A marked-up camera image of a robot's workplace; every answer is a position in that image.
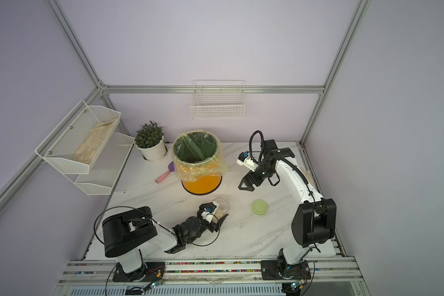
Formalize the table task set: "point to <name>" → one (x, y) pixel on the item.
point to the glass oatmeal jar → (223, 209)
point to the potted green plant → (150, 140)
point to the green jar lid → (259, 207)
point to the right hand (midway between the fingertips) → (248, 183)
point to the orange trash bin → (205, 185)
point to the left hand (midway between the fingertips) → (220, 209)
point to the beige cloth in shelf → (86, 151)
